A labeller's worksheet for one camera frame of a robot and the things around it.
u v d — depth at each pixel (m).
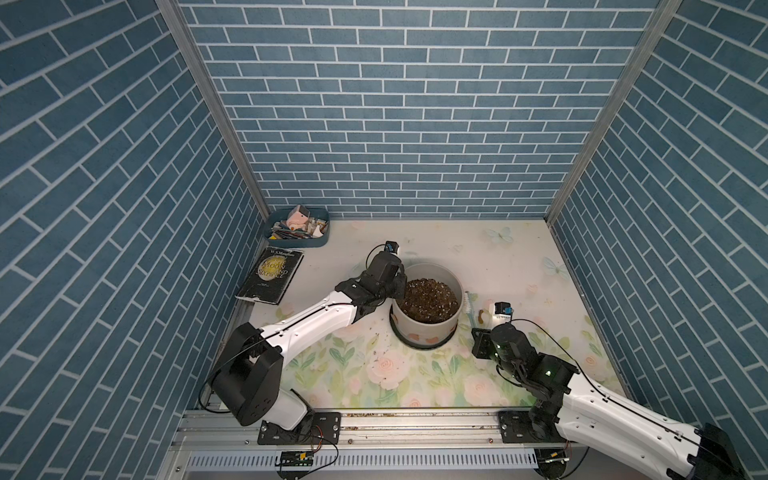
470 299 0.99
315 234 1.09
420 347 0.85
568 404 0.54
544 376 0.57
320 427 0.73
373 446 0.72
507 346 0.60
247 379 0.42
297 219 1.12
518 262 1.09
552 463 0.71
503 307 0.72
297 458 0.72
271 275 1.02
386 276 0.64
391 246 0.75
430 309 0.85
